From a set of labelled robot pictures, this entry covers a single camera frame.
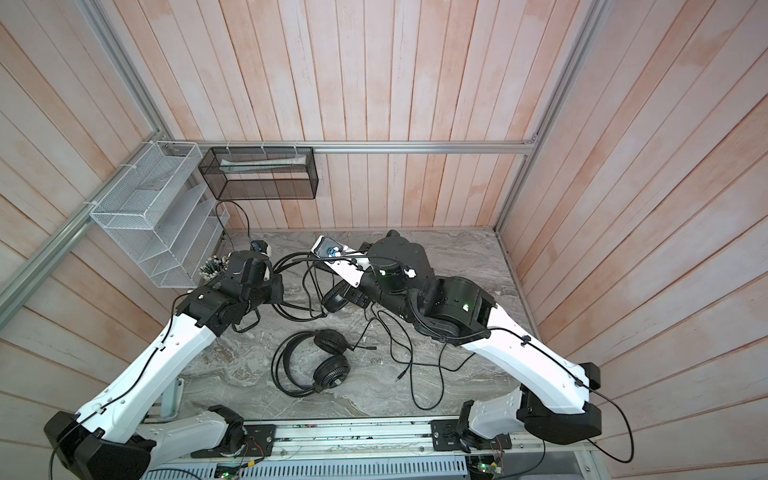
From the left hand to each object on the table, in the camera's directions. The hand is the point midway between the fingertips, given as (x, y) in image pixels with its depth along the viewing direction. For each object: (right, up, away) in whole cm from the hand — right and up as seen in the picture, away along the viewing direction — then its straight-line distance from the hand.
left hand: (278, 287), depth 76 cm
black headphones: (+15, -2, -7) cm, 17 cm away
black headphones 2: (+14, -22, 0) cm, 26 cm away
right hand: (+19, +8, -21) cm, 30 cm away
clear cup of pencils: (-24, +5, +13) cm, 27 cm away
